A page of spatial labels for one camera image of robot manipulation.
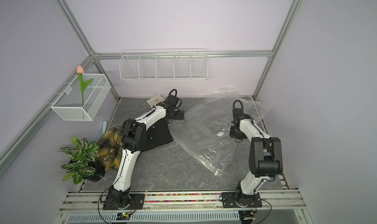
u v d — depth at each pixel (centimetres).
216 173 82
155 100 120
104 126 105
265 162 47
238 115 75
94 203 75
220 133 97
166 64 99
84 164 64
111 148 90
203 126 104
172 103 85
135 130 66
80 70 79
